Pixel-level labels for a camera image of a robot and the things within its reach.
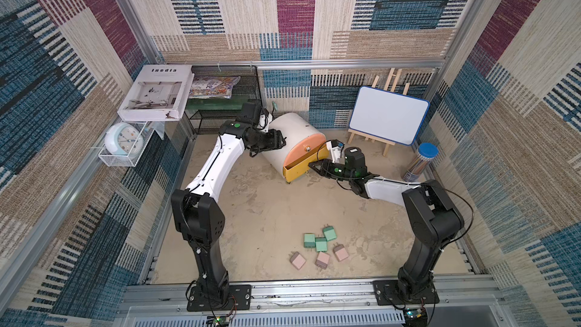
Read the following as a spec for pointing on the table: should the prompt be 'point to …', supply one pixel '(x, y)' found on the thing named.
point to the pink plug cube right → (340, 251)
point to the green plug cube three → (321, 244)
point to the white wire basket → (112, 160)
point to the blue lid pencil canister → (426, 152)
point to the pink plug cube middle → (322, 260)
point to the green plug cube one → (329, 232)
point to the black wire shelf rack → (208, 116)
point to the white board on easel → (388, 116)
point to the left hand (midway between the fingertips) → (278, 142)
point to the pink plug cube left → (297, 260)
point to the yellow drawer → (293, 172)
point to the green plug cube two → (309, 240)
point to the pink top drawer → (303, 146)
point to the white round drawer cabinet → (293, 126)
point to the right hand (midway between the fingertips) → (309, 163)
